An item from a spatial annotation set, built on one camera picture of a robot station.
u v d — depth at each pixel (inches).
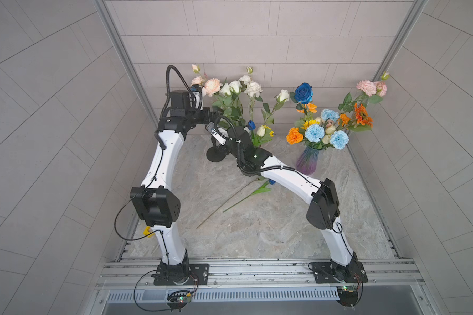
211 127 25.6
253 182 37.9
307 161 36.8
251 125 31.8
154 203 18.4
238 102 31.9
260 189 36.8
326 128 31.7
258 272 28.6
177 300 25.7
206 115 27.3
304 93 26.6
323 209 19.7
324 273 26.6
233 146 23.7
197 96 25.8
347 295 27.1
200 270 28.4
